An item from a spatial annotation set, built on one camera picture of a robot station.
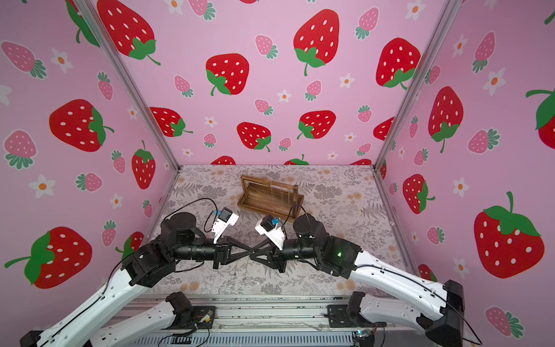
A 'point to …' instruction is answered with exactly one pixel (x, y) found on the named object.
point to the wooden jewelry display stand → (274, 199)
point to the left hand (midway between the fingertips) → (251, 252)
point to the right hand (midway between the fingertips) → (255, 249)
